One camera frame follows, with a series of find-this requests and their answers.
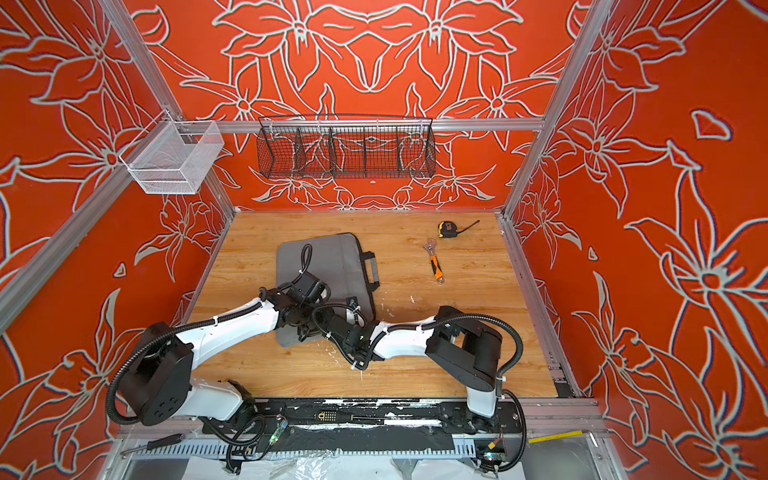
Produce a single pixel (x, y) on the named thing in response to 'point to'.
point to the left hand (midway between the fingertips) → (337, 324)
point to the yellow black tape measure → (449, 229)
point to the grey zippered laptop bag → (340, 261)
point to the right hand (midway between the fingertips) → (348, 332)
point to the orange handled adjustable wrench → (434, 260)
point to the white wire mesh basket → (173, 156)
